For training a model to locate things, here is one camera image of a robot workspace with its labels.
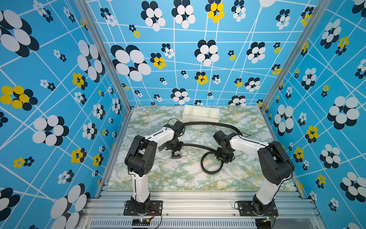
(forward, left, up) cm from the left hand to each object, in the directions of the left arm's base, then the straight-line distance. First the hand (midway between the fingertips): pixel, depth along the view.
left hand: (177, 148), depth 95 cm
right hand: (-7, -29, -2) cm, 30 cm away
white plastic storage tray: (+34, -11, -2) cm, 36 cm away
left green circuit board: (-40, +17, -4) cm, 44 cm away
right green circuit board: (-41, -45, -2) cm, 60 cm away
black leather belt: (-1, -20, 0) cm, 21 cm away
